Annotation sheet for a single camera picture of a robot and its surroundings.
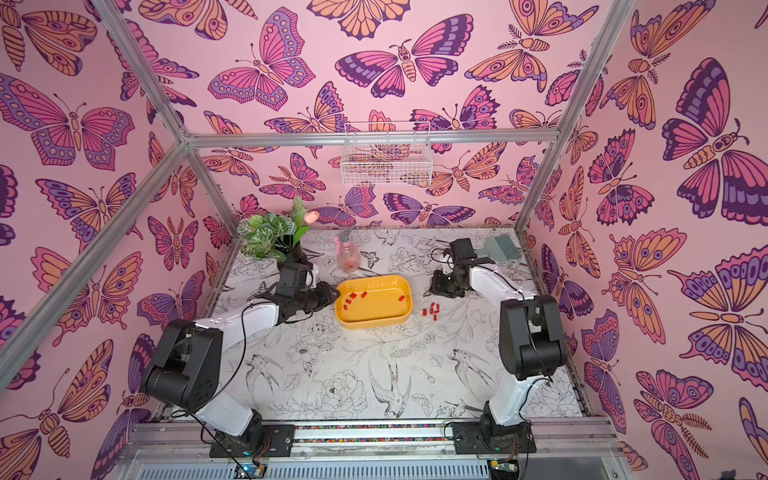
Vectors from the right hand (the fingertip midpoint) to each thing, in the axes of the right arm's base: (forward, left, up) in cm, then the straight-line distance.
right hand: (428, 288), depth 94 cm
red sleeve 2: (-6, -3, -7) cm, 10 cm away
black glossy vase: (+7, +42, +6) cm, 43 cm away
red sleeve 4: (-4, -3, -8) cm, 9 cm away
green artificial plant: (+5, +45, +18) cm, 49 cm away
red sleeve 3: (-4, -1, -7) cm, 8 cm away
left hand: (-2, +27, +1) cm, 27 cm away
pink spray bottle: (+17, +28, -3) cm, 33 cm away
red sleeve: (-4, +1, -8) cm, 9 cm away
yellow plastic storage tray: (0, +18, -8) cm, 19 cm away
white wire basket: (+33, +12, +27) cm, 44 cm away
